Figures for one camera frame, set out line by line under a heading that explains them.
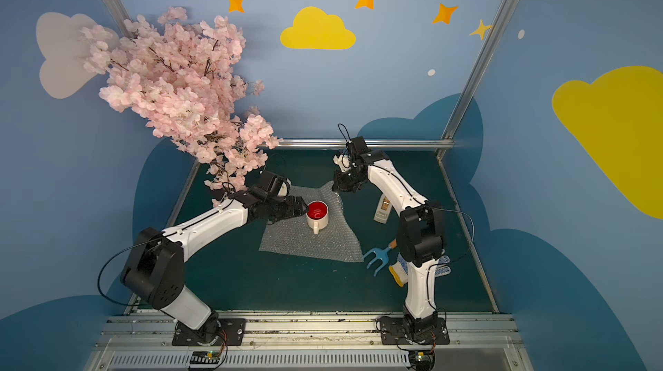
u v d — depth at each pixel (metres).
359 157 0.69
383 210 0.99
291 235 0.95
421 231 0.53
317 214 0.98
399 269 0.86
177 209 1.07
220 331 0.73
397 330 0.75
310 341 0.74
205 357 0.73
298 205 0.80
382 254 0.89
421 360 0.73
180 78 0.69
